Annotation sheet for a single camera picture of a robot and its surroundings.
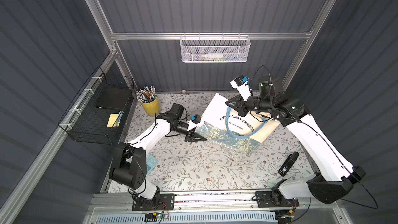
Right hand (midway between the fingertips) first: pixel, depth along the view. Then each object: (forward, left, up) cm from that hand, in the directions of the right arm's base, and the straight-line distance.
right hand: (227, 103), depth 64 cm
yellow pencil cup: (+21, +45, -30) cm, 58 cm away
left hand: (-5, +9, -20) cm, 22 cm away
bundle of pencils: (+26, +47, -23) cm, 59 cm away
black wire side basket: (+4, +63, -12) cm, 65 cm away
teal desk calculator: (-12, +39, -36) cm, 55 cm away
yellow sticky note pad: (+1, +54, -12) cm, 55 cm away
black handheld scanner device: (-13, -35, -34) cm, 50 cm away
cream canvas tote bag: (-4, +2, -9) cm, 10 cm away
